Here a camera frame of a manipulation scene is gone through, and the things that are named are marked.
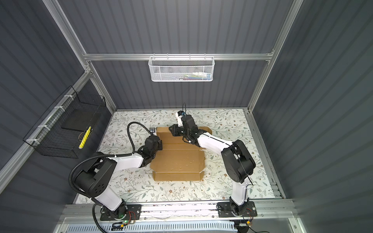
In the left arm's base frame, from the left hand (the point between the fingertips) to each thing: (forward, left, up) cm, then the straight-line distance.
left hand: (156, 138), depth 94 cm
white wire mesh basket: (+61, -16, +15) cm, 65 cm away
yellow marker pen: (-12, +31, +20) cm, 38 cm away
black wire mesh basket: (-7, +44, +20) cm, 49 cm away
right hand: (0, -10, +9) cm, 14 cm away
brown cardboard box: (-13, -14, -6) cm, 20 cm away
